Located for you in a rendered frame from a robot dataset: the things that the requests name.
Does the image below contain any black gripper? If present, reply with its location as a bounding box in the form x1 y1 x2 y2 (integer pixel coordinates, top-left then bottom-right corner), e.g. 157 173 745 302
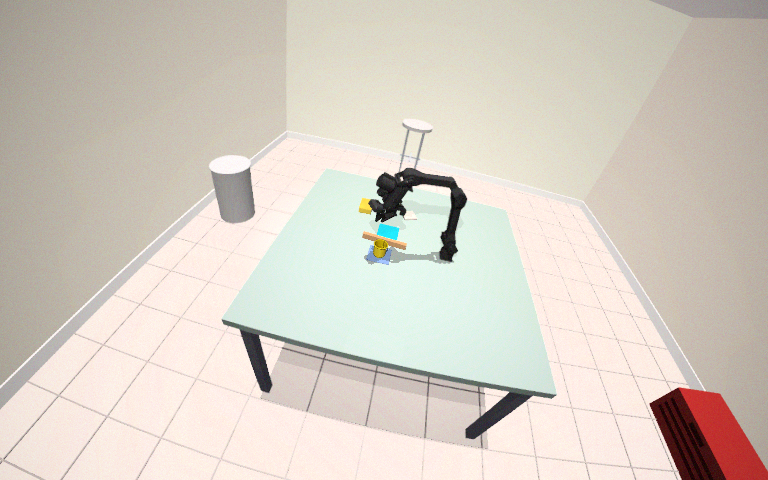
368 191 407 223

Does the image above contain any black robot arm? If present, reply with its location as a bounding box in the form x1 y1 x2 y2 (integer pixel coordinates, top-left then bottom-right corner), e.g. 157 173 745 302
376 167 468 262

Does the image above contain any yellow rectangular block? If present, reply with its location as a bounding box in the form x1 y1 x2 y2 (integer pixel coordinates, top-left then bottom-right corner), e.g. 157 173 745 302
358 198 372 214

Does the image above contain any tan wooden bar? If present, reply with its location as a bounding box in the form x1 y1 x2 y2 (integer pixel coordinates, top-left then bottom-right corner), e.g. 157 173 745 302
362 231 407 250

